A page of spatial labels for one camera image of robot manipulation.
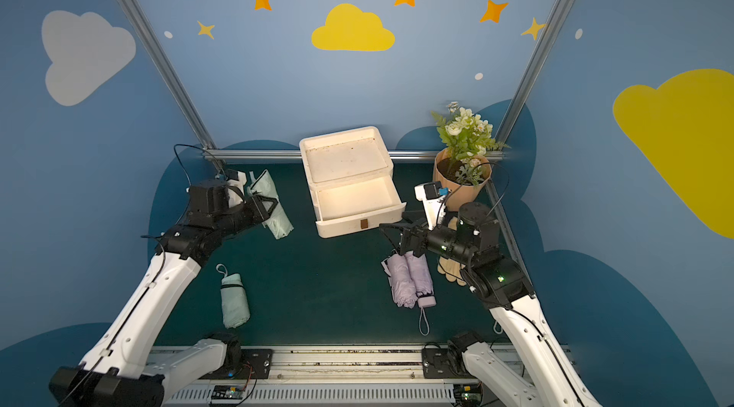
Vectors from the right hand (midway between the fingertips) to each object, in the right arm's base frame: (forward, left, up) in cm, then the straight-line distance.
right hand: (398, 218), depth 63 cm
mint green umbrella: (-13, +45, -31) cm, 56 cm away
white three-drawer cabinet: (+22, +14, -11) cm, 28 cm away
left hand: (+9, +33, -6) cm, 35 cm away
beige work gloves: (+4, -20, -34) cm, 40 cm away
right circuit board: (-29, -21, -37) cm, 52 cm away
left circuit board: (-32, +41, -35) cm, 63 cm away
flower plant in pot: (+34, -23, -17) cm, 45 cm away
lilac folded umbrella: (-5, -4, -30) cm, 31 cm away
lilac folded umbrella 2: (+1, -10, -33) cm, 34 cm away
